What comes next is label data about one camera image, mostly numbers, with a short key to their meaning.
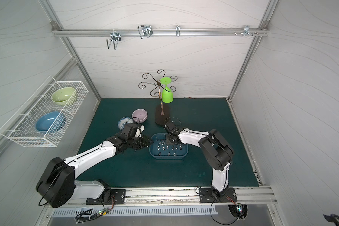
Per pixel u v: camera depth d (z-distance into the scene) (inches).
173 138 27.7
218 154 19.3
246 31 30.1
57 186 16.2
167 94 36.4
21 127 22.8
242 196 29.6
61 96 29.2
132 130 26.6
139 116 41.3
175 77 34.9
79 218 26.6
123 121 39.9
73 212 27.6
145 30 30.1
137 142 28.6
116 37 30.9
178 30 30.8
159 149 35.6
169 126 30.0
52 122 25.8
